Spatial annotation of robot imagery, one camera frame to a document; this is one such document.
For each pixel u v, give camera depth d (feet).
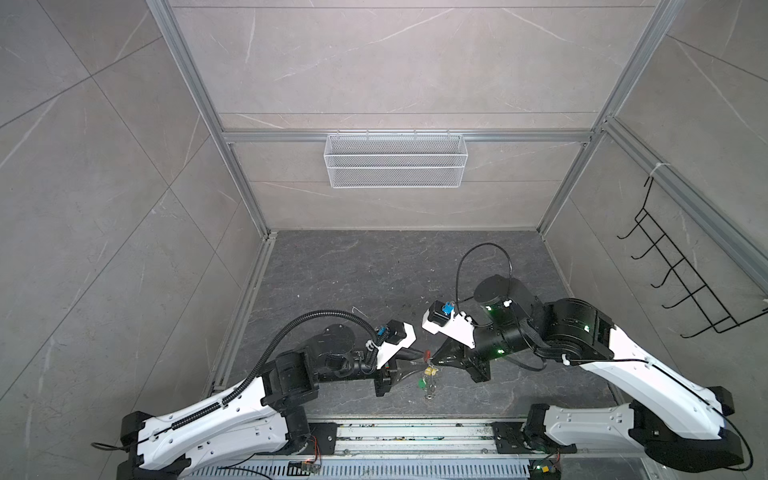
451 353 1.61
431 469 2.30
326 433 2.45
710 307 2.04
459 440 2.44
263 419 1.97
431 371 1.87
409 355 1.88
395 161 3.31
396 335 1.52
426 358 1.81
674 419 1.27
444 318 1.52
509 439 2.41
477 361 1.61
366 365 1.65
